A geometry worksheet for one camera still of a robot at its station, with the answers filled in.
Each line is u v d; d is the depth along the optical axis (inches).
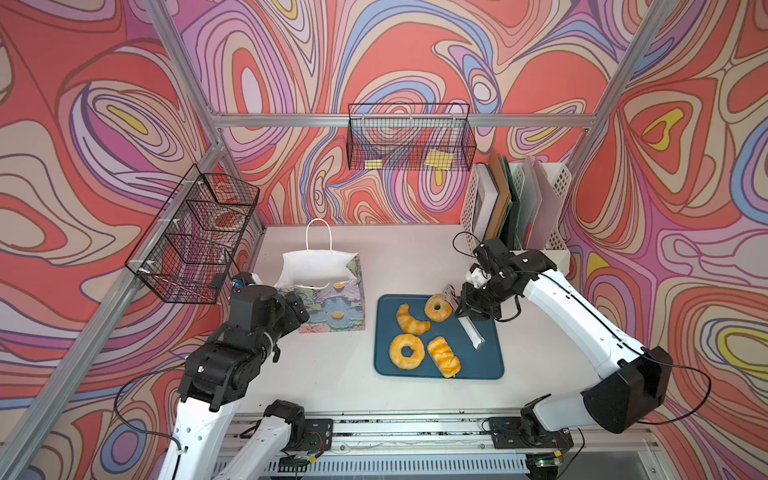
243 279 20.9
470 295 26.9
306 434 28.6
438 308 36.7
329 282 27.9
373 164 32.4
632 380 15.4
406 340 34.1
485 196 36.7
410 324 34.8
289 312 22.7
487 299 25.1
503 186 36.3
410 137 37.9
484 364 32.9
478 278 28.5
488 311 25.3
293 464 28.5
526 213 35.7
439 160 35.8
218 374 15.2
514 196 33.7
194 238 30.9
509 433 28.8
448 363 32.1
